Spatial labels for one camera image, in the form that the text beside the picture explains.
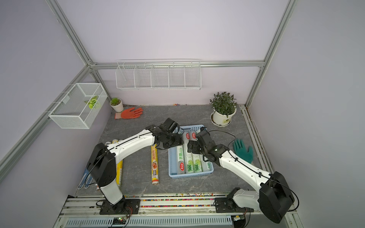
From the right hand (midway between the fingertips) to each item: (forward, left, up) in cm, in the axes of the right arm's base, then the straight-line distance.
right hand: (193, 144), depth 83 cm
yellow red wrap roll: (-5, +24, -9) cm, 26 cm away
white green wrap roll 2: (-8, -3, -8) cm, 12 cm away
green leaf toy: (+19, +59, +17) cm, 65 cm away
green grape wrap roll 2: (-11, +7, -8) cm, 15 cm away
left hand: (+1, +8, -1) cm, 8 cm away
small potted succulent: (+39, +60, -5) cm, 72 cm away
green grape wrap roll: (-4, +3, -8) cm, 9 cm away
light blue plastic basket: (-2, +14, -11) cm, 18 cm away
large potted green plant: (+25, -22, +6) cm, 34 cm away
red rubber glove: (+36, +52, -13) cm, 65 cm away
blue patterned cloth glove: (-16, +64, -13) cm, 67 cm away
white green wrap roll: (-10, -7, -8) cm, 15 cm away
